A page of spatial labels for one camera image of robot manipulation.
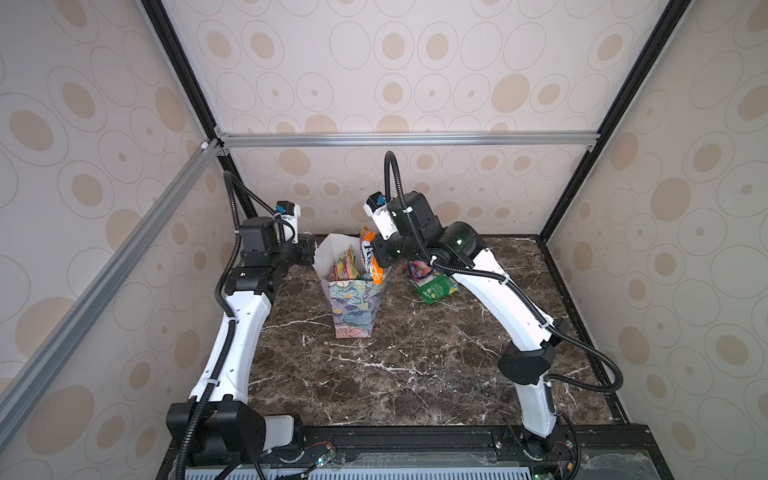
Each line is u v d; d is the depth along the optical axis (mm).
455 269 465
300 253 660
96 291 533
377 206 579
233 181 1036
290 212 635
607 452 734
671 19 687
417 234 485
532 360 465
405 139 894
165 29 686
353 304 795
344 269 826
